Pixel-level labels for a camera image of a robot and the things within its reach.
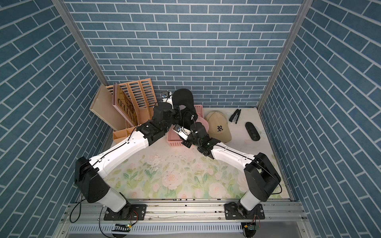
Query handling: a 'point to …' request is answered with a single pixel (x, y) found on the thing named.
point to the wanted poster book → (122, 101)
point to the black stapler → (234, 117)
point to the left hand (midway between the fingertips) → (181, 104)
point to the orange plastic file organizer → (141, 93)
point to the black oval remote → (252, 131)
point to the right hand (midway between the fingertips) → (182, 132)
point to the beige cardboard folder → (102, 106)
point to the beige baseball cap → (218, 127)
